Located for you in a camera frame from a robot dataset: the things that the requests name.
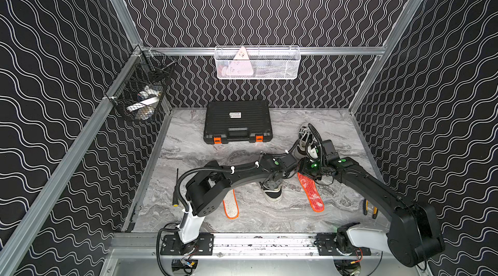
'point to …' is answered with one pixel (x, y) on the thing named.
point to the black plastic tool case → (238, 121)
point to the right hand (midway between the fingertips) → (297, 168)
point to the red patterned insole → (314, 197)
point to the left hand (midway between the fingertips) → (269, 174)
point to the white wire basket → (266, 63)
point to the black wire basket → (146, 68)
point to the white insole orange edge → (231, 205)
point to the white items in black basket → (144, 109)
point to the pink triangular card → (241, 68)
